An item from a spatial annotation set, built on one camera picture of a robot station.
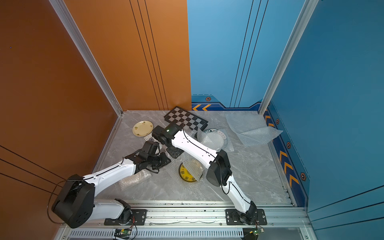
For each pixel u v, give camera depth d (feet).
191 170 2.84
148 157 2.22
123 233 2.35
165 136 1.87
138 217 2.43
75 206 1.38
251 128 3.59
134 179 2.65
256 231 2.28
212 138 3.28
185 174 2.85
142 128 3.57
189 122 3.59
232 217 2.38
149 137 3.37
